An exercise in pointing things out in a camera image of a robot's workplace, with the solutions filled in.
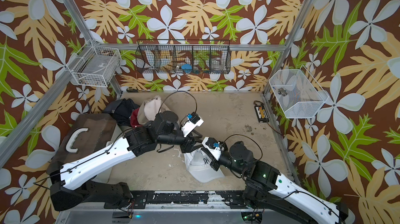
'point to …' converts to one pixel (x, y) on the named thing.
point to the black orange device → (261, 114)
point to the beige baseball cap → (141, 117)
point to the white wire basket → (94, 65)
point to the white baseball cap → (198, 165)
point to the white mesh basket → (297, 92)
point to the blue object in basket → (186, 67)
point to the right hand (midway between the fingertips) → (200, 147)
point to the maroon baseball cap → (134, 120)
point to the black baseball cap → (122, 110)
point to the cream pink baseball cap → (152, 108)
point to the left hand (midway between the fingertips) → (204, 138)
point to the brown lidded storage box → (78, 135)
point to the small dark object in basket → (282, 91)
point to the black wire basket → (184, 56)
